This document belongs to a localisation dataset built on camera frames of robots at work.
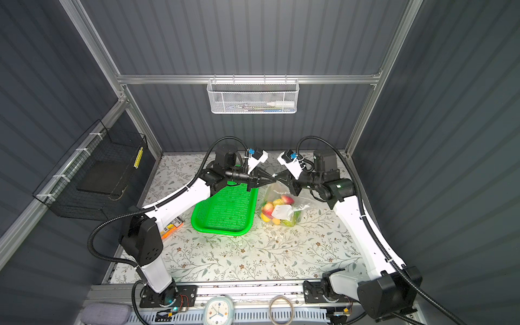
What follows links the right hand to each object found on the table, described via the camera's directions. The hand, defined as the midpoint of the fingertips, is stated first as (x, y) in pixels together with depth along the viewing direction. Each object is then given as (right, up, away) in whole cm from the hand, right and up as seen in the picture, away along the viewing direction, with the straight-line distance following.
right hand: (282, 176), depth 72 cm
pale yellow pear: (0, -11, +15) cm, 19 cm away
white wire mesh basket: (-13, +49, +52) cm, 73 cm away
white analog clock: (-22, -46, -2) cm, 51 cm away
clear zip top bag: (0, -12, +9) cm, 15 cm away
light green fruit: (+4, -20, +12) cm, 23 cm away
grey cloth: (-61, -47, -4) cm, 77 cm away
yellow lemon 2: (-6, -19, +16) cm, 26 cm away
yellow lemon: (-1, -20, +16) cm, 26 cm away
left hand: (-2, -1, +1) cm, 3 cm away
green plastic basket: (-23, -17, +25) cm, 38 cm away
